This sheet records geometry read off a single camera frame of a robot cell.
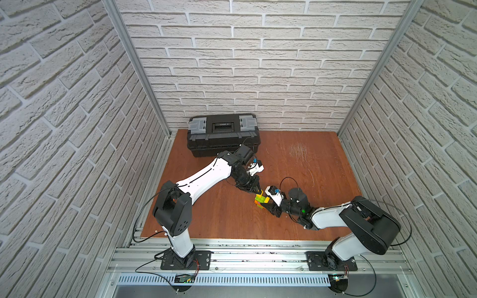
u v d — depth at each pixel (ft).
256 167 2.50
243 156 2.22
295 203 2.29
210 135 3.14
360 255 2.48
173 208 1.48
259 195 2.55
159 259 2.42
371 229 1.48
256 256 2.54
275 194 2.44
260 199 2.76
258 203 2.82
